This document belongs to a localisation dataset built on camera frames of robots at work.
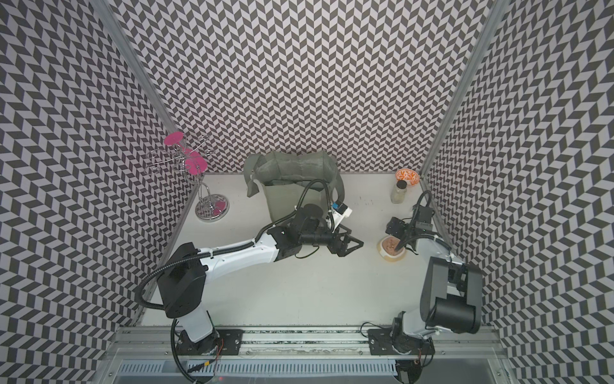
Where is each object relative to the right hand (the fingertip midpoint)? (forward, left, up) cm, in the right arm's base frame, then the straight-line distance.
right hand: (397, 232), depth 93 cm
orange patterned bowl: (+31, -13, -1) cm, 34 cm away
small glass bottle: (+18, -4, +2) cm, 18 cm away
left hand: (-12, +19, +15) cm, 27 cm away
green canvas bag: (+20, +42, +8) cm, 47 cm away
